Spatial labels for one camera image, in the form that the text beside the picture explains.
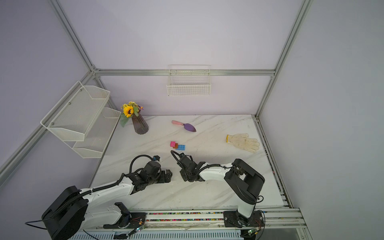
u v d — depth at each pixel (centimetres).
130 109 90
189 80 98
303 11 69
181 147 99
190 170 68
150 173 67
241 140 105
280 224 73
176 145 98
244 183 46
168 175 78
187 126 112
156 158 80
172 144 97
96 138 92
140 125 102
